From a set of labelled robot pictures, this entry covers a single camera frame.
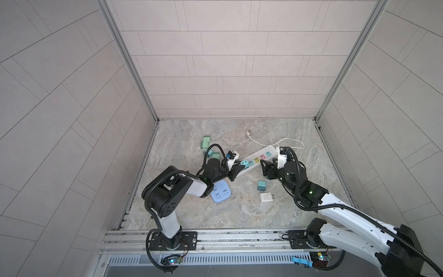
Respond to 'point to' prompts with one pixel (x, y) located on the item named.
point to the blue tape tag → (302, 261)
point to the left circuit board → (171, 261)
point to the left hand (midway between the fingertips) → (244, 164)
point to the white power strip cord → (248, 134)
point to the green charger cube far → (206, 138)
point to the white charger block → (266, 197)
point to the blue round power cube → (221, 191)
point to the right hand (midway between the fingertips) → (264, 161)
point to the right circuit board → (320, 259)
